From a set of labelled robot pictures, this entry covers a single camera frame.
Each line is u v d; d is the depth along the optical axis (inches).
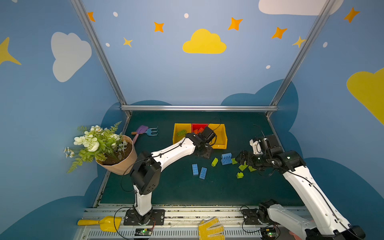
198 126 41.0
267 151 21.6
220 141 41.8
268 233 27.9
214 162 36.5
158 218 29.3
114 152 31.6
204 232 27.1
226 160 37.6
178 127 41.9
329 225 15.0
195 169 35.6
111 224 28.0
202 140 25.1
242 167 35.6
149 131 43.3
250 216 29.5
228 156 37.6
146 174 18.4
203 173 34.7
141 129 43.0
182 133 43.2
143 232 27.8
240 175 34.4
